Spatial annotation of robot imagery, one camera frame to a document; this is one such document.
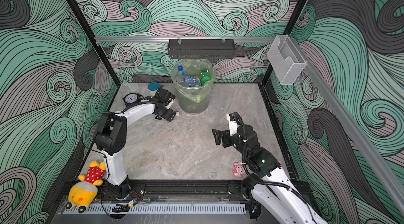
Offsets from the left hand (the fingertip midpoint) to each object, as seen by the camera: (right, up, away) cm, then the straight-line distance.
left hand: (166, 111), depth 97 cm
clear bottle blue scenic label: (+11, +19, -3) cm, 22 cm away
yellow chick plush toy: (-30, -32, -31) cm, 54 cm away
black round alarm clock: (-27, +8, +11) cm, 30 cm away
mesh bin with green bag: (+18, +8, -10) cm, 22 cm away
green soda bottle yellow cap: (+24, +21, -10) cm, 34 cm away
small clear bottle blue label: (+18, +18, -16) cm, 30 cm away
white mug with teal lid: (-12, +16, +13) cm, 24 cm away
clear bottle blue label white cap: (+7, -1, -3) cm, 8 cm away
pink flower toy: (+41, -27, -21) cm, 53 cm away
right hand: (+31, -6, -25) cm, 40 cm away
